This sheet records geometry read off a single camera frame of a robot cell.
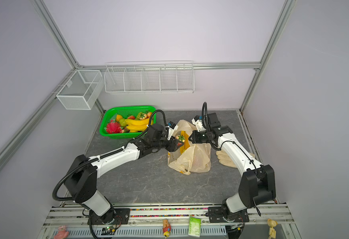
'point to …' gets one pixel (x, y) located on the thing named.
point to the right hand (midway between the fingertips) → (190, 139)
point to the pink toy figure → (62, 234)
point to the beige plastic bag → (196, 159)
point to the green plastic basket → (110, 113)
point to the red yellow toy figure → (166, 229)
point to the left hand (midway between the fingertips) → (180, 143)
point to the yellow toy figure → (271, 223)
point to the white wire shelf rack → (174, 76)
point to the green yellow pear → (122, 122)
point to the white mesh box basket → (82, 89)
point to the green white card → (194, 227)
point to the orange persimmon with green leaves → (181, 138)
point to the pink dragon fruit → (113, 127)
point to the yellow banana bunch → (137, 125)
